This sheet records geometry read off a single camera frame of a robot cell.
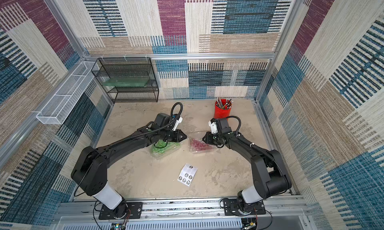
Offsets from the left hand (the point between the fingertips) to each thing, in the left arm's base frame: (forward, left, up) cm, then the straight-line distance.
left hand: (187, 136), depth 84 cm
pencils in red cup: (+21, -25, +2) cm, 33 cm away
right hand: (+1, -11, -7) cm, 13 cm away
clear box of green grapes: (-11, +12, +8) cm, 18 cm away
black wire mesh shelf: (+44, +39, +16) cm, 61 cm away
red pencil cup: (+21, -22, -1) cm, 31 cm away
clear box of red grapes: (0, -6, -12) cm, 13 cm away
